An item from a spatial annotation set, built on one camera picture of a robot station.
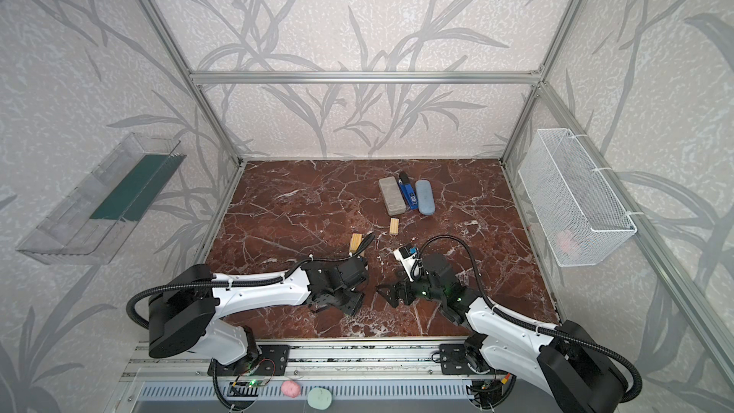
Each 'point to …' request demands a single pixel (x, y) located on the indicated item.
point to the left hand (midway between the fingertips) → (359, 295)
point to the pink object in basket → (568, 245)
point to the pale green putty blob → (319, 399)
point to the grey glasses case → (392, 196)
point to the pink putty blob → (291, 388)
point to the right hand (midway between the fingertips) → (387, 272)
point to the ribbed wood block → (394, 226)
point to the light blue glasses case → (425, 197)
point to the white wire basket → (578, 214)
